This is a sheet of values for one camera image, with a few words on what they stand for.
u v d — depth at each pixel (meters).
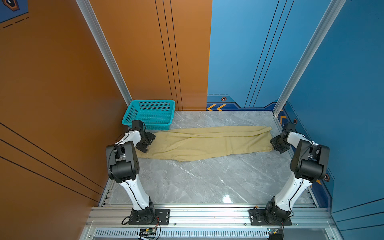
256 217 0.72
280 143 0.83
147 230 0.71
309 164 0.54
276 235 0.71
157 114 1.20
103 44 0.81
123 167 0.51
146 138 0.87
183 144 1.01
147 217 0.67
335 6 0.69
